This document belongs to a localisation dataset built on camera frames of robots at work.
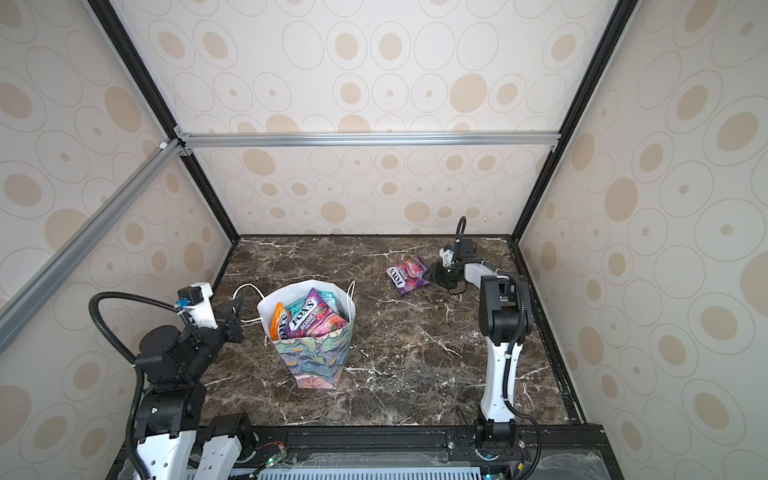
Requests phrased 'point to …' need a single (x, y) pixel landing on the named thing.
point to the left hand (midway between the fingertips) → (250, 295)
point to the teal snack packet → (330, 298)
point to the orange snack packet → (280, 318)
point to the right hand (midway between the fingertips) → (431, 275)
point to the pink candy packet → (315, 317)
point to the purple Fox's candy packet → (409, 275)
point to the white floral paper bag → (331, 351)
